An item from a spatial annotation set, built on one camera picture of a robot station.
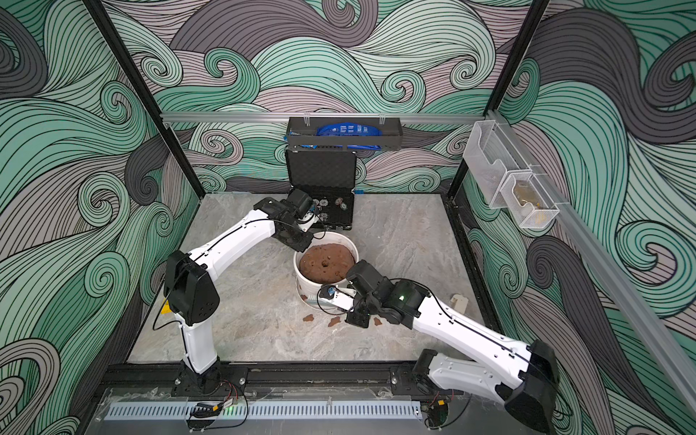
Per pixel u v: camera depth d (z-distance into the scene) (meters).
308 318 0.85
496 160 0.76
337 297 0.60
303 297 0.88
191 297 0.48
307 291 0.80
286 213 0.62
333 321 0.84
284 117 0.95
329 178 1.13
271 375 0.76
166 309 0.70
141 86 0.86
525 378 0.38
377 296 0.53
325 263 0.86
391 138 0.92
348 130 0.92
